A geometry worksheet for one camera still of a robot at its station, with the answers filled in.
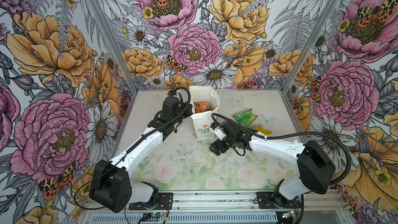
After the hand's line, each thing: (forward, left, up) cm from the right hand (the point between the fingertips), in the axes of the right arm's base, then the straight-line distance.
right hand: (218, 149), depth 84 cm
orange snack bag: (+24, +8, +7) cm, 26 cm away
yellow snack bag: (+14, -28, -5) cm, 31 cm away
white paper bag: (+8, +8, +14) cm, 18 cm away
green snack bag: (+21, -20, -3) cm, 29 cm away
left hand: (+15, +13, +15) cm, 25 cm away
